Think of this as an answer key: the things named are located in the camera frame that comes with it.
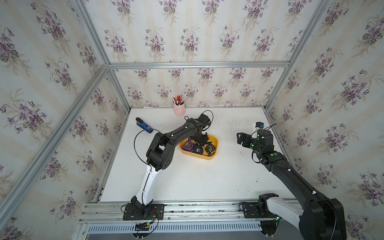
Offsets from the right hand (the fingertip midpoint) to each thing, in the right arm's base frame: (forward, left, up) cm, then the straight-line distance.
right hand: (245, 135), depth 84 cm
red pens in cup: (+34, +43, -5) cm, 55 cm away
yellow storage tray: (+4, +17, -12) cm, 21 cm away
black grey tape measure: (-4, +27, -11) cm, 30 cm away
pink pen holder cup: (+28, +41, -8) cm, 50 cm away
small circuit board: (-43, +54, -17) cm, 71 cm away
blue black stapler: (+16, +66, -13) cm, 69 cm away
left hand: (+4, +25, -13) cm, 28 cm away
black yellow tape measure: (-2, +20, -12) cm, 23 cm away
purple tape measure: (-1, +34, -12) cm, 36 cm away
